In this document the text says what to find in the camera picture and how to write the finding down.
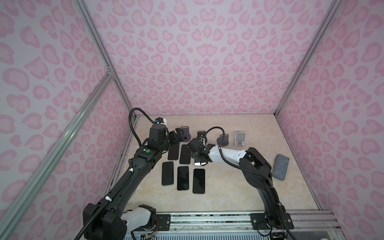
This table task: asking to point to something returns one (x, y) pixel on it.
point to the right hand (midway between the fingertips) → (198, 150)
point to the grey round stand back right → (225, 141)
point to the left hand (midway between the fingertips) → (178, 130)
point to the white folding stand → (240, 138)
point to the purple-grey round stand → (187, 136)
